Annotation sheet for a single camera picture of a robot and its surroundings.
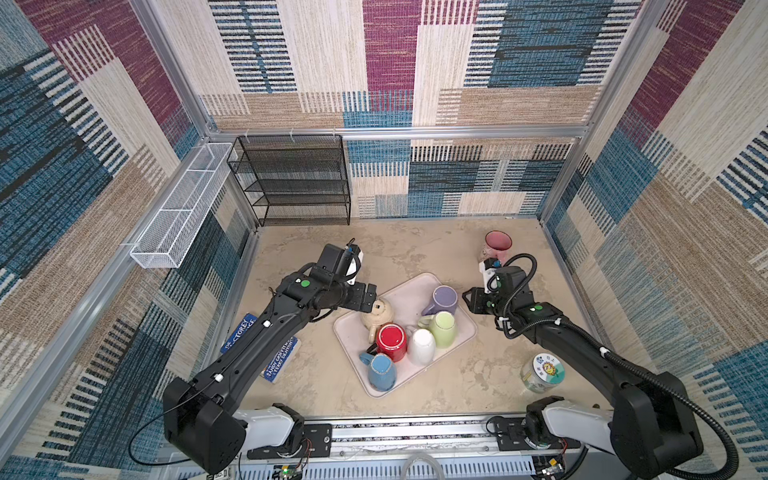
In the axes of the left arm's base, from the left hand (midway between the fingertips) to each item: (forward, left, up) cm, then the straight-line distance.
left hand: (361, 288), depth 78 cm
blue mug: (-18, -5, -10) cm, 21 cm away
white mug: (-12, -15, -11) cm, 22 cm away
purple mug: (+2, -23, -10) cm, 25 cm away
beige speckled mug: (-1, -5, -12) cm, 13 cm away
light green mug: (-6, -22, -10) cm, 24 cm away
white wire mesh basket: (+6, +45, +13) cm, 47 cm away
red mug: (-8, -8, -14) cm, 17 cm away
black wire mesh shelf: (+48, +26, -2) cm, 55 cm away
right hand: (+2, -30, -9) cm, 31 cm away
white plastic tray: (-3, -14, -17) cm, 22 cm away
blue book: (-14, +25, -18) cm, 34 cm away
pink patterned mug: (+23, -44, -11) cm, 51 cm away
